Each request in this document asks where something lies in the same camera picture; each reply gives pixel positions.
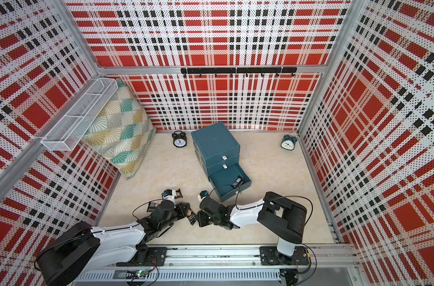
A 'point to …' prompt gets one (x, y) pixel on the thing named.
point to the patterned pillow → (122, 133)
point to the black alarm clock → (179, 139)
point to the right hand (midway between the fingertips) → (199, 217)
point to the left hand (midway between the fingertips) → (192, 205)
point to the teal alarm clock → (288, 142)
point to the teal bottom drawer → (222, 182)
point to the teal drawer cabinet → (219, 154)
